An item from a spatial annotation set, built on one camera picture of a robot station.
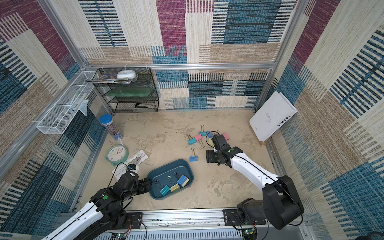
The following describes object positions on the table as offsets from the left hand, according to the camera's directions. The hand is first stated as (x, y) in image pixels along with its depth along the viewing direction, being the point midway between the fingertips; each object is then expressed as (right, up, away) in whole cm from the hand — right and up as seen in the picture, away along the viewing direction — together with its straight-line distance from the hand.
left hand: (147, 182), depth 81 cm
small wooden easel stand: (+68, +19, +16) cm, 72 cm away
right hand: (+35, +14, +7) cm, 38 cm away
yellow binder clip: (+14, -4, +2) cm, 15 cm away
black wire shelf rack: (-23, +56, +28) cm, 66 cm away
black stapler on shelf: (-12, +45, +29) cm, 55 cm away
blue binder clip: (+36, +24, +22) cm, 48 cm away
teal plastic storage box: (+10, +2, +7) cm, 12 cm away
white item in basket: (-34, +42, -3) cm, 54 cm away
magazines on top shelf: (-24, +59, +11) cm, 64 cm away
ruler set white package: (-9, +10, +14) cm, 20 cm away
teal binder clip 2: (+23, +20, +22) cm, 38 cm away
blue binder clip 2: (+24, +10, +16) cm, 31 cm away
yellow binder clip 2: (+19, 0, +1) cm, 19 cm away
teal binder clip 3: (+9, -4, +1) cm, 10 cm away
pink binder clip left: (+28, +22, +24) cm, 43 cm away
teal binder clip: (+31, +25, +27) cm, 48 cm away
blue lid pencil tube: (-26, +32, +9) cm, 42 cm away
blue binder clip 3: (+19, 0, +1) cm, 19 cm away
